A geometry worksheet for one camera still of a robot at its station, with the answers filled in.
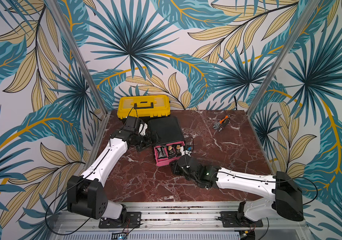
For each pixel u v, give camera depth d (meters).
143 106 1.01
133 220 0.73
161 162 0.76
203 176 0.57
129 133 0.63
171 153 0.80
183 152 0.71
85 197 0.41
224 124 1.11
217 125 1.11
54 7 0.68
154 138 0.72
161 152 0.80
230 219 0.72
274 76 0.95
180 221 0.75
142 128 0.69
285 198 0.41
